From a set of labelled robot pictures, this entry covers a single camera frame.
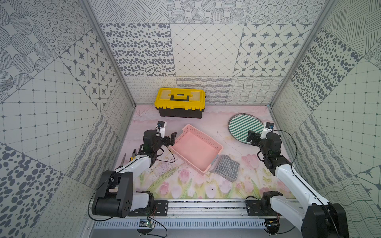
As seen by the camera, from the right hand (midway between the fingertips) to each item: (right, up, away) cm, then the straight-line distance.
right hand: (256, 133), depth 85 cm
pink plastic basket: (-35, -13, +14) cm, 39 cm away
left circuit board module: (-59, -43, -15) cm, 75 cm away
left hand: (-54, +3, +4) cm, 54 cm away
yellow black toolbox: (-46, +20, +16) cm, 53 cm away
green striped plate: (-3, +4, +23) cm, 23 cm away
